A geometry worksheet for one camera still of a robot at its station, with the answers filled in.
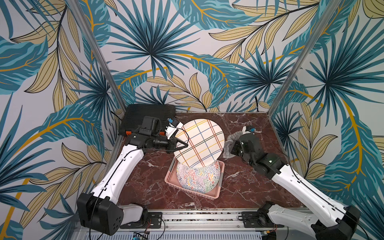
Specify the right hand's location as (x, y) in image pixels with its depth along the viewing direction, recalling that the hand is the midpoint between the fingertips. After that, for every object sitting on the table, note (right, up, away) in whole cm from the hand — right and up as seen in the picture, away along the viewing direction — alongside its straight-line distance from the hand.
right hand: (231, 142), depth 75 cm
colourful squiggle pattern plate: (-15, -22, +9) cm, 28 cm away
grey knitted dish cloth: (-1, 0, -3) cm, 3 cm away
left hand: (-23, -2, -6) cm, 24 cm away
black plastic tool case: (-63, +17, +36) cm, 74 cm away
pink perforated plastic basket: (-31, -22, +11) cm, 40 cm away
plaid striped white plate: (-13, 0, -5) cm, 14 cm away
